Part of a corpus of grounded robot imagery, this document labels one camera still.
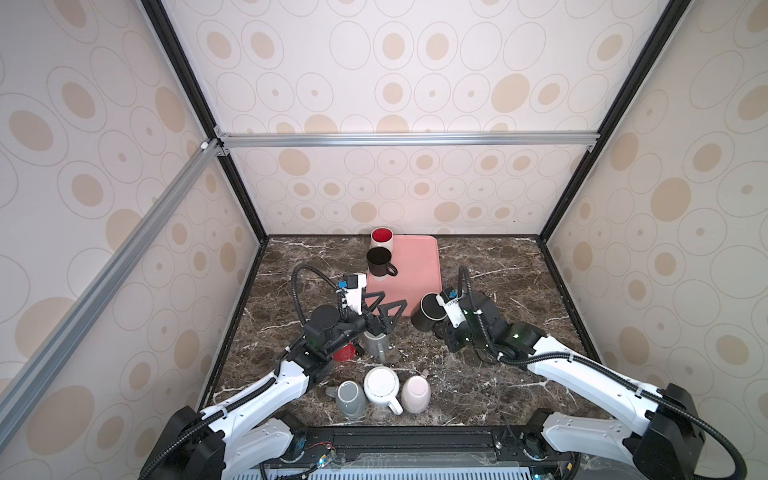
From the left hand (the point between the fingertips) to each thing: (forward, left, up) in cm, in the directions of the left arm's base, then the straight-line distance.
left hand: (403, 302), depth 69 cm
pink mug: (-16, -3, -17) cm, 23 cm away
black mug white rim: (+1, -6, -7) cm, 10 cm away
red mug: (-3, +16, -25) cm, 30 cm away
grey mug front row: (-17, +13, -17) cm, 27 cm away
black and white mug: (+25, +7, -19) cm, 32 cm away
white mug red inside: (+40, +7, -21) cm, 45 cm away
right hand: (0, -10, -13) cm, 17 cm away
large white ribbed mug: (-14, +5, -19) cm, 24 cm away
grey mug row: (-3, +7, -20) cm, 21 cm away
